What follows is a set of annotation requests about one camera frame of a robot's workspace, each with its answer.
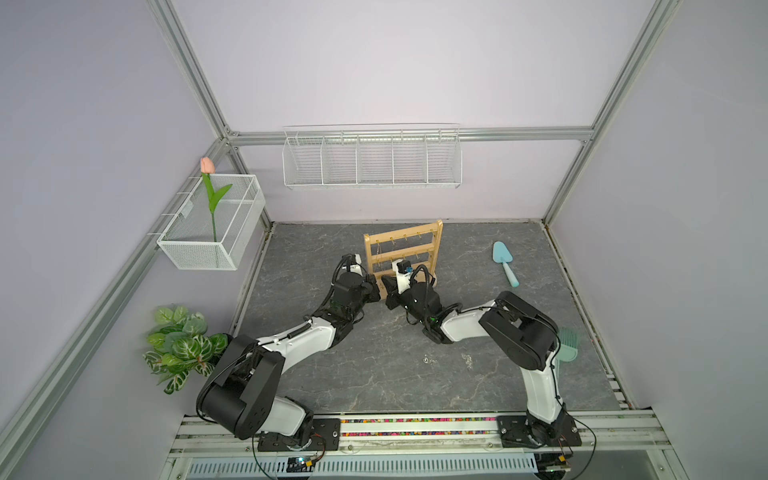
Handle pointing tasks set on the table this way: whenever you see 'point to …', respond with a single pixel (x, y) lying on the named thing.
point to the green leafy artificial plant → (180, 344)
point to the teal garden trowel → (502, 255)
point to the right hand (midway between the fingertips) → (381, 276)
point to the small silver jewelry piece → (468, 361)
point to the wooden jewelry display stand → (429, 269)
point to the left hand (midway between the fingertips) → (376, 277)
